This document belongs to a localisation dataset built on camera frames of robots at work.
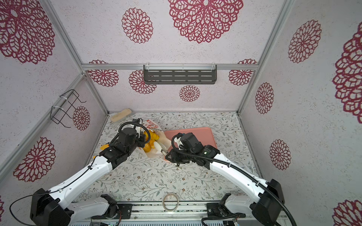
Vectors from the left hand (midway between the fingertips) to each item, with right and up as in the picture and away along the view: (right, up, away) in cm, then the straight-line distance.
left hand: (141, 135), depth 80 cm
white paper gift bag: (+11, -4, +12) cm, 16 cm away
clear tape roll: (+16, -39, -6) cm, 43 cm away
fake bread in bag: (+3, -2, +11) cm, 12 cm away
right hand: (+15, -10, -10) cm, 21 cm away
